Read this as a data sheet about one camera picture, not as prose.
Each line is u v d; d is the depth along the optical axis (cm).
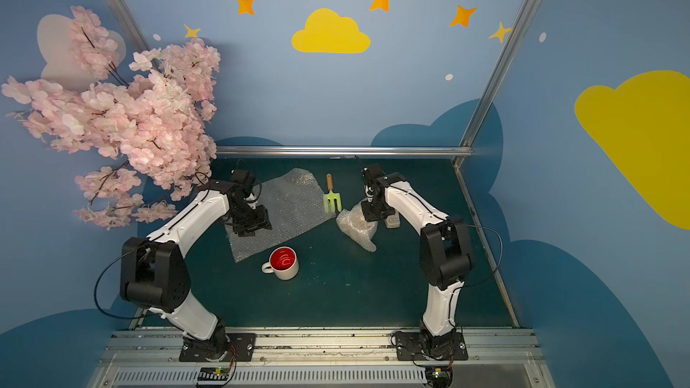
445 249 51
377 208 80
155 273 45
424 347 66
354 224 90
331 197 108
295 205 106
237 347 74
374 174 75
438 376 73
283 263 88
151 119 56
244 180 73
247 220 75
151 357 73
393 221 101
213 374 73
